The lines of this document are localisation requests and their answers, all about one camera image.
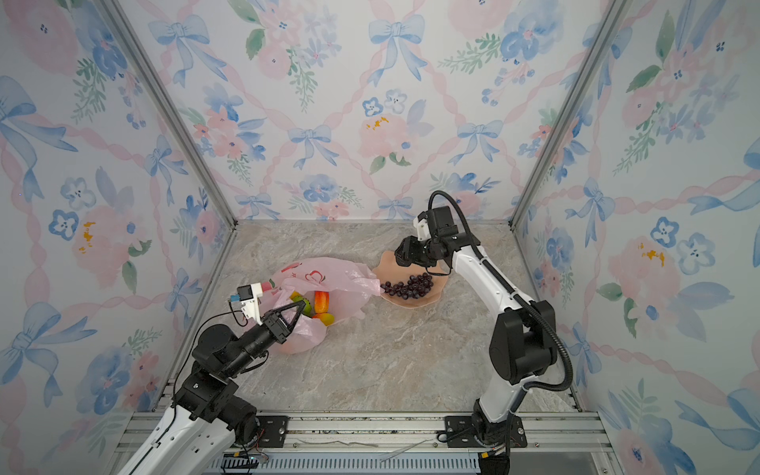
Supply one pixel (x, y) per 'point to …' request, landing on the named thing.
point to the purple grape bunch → (417, 287)
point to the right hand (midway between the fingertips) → (404, 252)
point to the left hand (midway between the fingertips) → (305, 304)
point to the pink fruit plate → (390, 271)
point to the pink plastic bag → (347, 283)
